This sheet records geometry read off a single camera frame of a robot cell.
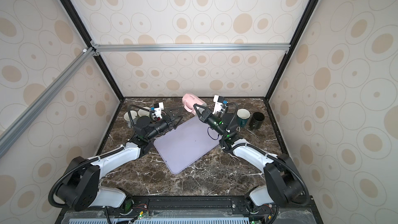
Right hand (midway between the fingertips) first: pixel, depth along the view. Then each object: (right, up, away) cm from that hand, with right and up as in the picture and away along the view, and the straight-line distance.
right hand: (194, 107), depth 71 cm
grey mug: (-40, -5, +26) cm, 48 cm away
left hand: (-3, -2, 0) cm, 4 cm away
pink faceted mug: (-3, +3, +3) cm, 5 cm away
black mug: (+38, -8, +26) cm, 46 cm away
